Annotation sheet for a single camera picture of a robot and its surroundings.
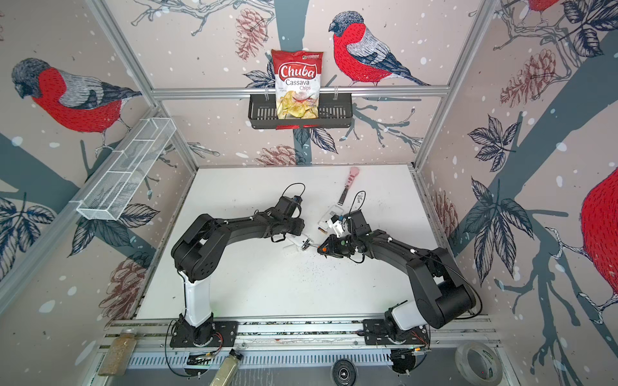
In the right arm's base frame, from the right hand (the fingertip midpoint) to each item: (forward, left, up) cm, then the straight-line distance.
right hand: (318, 255), depth 85 cm
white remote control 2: (+7, +7, -4) cm, 11 cm away
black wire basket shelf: (+48, -6, +29) cm, 56 cm away
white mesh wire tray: (+14, +64, +28) cm, 71 cm away
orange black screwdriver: (+1, -2, +2) cm, 3 cm away
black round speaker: (-33, -8, +5) cm, 35 cm away
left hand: (+14, +7, -3) cm, 16 cm away
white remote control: (+23, -6, -5) cm, 24 cm away
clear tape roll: (-28, -49, -10) cm, 58 cm away
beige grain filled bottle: (-34, +24, -2) cm, 41 cm away
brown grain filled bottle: (-32, +56, 0) cm, 64 cm away
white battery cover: (+4, +12, -6) cm, 14 cm away
